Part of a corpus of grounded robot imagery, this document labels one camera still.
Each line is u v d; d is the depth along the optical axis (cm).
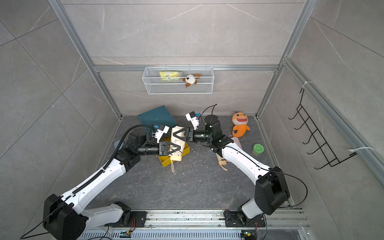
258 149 95
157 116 90
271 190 42
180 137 66
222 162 92
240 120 107
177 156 67
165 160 80
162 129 66
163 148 62
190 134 64
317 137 67
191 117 68
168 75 83
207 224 73
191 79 85
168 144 66
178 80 88
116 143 101
